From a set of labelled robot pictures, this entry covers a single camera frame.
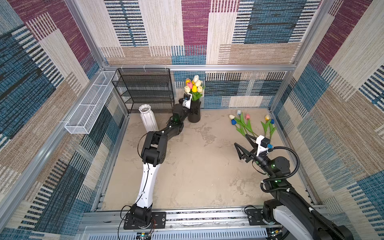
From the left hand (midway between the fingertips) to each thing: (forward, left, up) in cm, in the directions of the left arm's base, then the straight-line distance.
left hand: (194, 96), depth 99 cm
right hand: (-37, -21, +3) cm, 42 cm away
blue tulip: (-5, -29, -20) cm, 35 cm away
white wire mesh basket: (-31, +53, +12) cm, 62 cm away
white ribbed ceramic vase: (-15, +28, -5) cm, 32 cm away
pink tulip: (-2, +3, +11) cm, 11 cm away
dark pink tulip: (0, -40, -20) cm, 45 cm away
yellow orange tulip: (+3, +4, +10) cm, 11 cm away
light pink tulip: (-5, -3, +11) cm, 12 cm away
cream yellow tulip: (-9, -51, -21) cm, 56 cm away
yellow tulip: (-3, 0, +4) cm, 5 cm away
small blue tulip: (-11, -54, -20) cm, 59 cm away
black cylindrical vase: (-3, 0, -15) cm, 15 cm away
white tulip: (-5, +5, +10) cm, 12 cm away
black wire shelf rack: (+12, +38, 0) cm, 40 cm away
